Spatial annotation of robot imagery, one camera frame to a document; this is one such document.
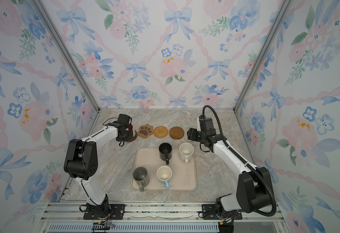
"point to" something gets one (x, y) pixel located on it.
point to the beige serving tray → (184, 176)
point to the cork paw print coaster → (145, 130)
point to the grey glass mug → (140, 174)
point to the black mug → (165, 151)
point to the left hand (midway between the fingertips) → (128, 135)
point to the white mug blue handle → (164, 173)
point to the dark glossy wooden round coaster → (134, 138)
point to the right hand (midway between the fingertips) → (192, 132)
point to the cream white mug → (186, 151)
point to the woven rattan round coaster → (161, 132)
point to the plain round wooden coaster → (176, 132)
